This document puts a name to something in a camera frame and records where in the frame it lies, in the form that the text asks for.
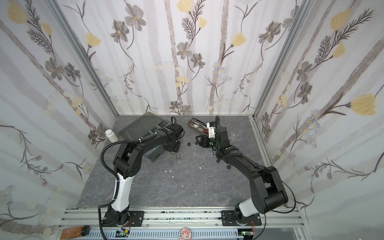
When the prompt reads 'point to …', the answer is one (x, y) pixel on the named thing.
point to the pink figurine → (185, 234)
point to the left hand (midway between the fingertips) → (173, 145)
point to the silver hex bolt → (178, 155)
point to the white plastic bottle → (111, 135)
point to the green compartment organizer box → (147, 124)
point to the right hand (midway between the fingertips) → (197, 133)
